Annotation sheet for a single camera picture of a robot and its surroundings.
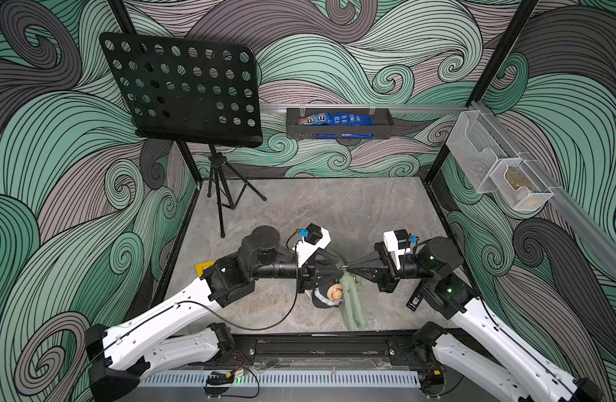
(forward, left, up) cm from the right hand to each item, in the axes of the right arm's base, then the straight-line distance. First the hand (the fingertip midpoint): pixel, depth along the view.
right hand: (347, 264), depth 57 cm
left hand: (-1, +2, +2) cm, 3 cm away
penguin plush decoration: (-5, +4, -8) cm, 10 cm away
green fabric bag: (-8, -1, -6) cm, 10 cm away
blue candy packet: (+58, -3, +2) cm, 58 cm away
